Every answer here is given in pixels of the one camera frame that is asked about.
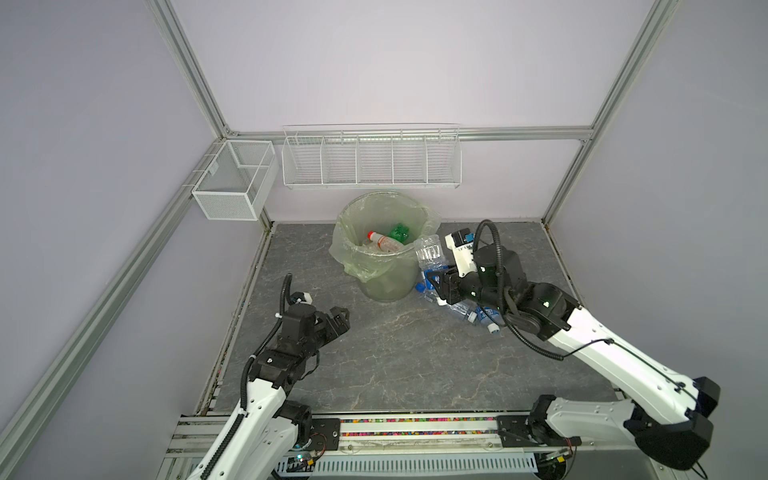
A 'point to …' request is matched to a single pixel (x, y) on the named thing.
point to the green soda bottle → (401, 233)
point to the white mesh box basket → (236, 182)
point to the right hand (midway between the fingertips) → (435, 273)
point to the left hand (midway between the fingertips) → (337, 322)
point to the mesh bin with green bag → (383, 276)
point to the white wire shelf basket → (376, 156)
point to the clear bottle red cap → (385, 243)
